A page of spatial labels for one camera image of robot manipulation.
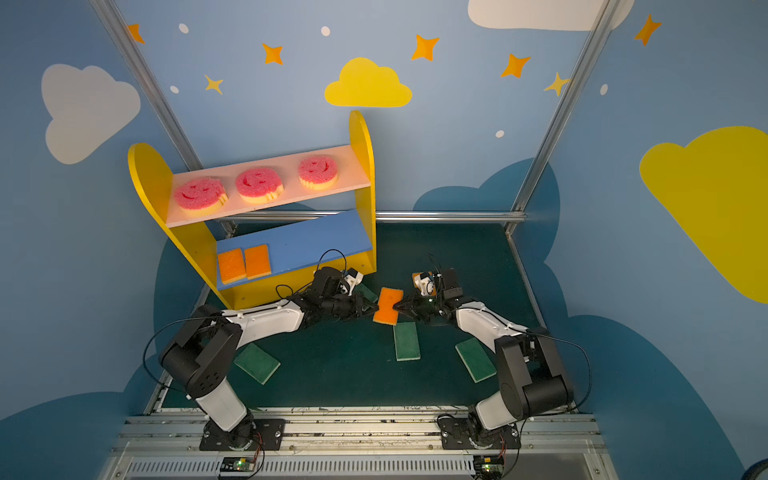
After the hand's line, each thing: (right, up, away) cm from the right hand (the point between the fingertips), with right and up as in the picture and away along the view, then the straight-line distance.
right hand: (397, 304), depth 87 cm
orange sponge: (-43, +12, +4) cm, 45 cm away
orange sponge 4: (+6, +6, -1) cm, 8 cm away
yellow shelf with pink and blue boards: (-47, +23, +14) cm, 54 cm away
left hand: (-5, 0, 0) cm, 5 cm away
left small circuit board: (-39, -36, -16) cm, 56 cm away
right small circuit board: (+22, -37, -15) cm, 45 cm away
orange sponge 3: (-3, -2, -1) cm, 4 cm away
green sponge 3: (-42, -18, +1) cm, 45 cm away
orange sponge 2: (-50, +11, +2) cm, 51 cm away
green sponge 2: (+23, -16, -1) cm, 28 cm away
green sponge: (+3, -11, +4) cm, 12 cm away
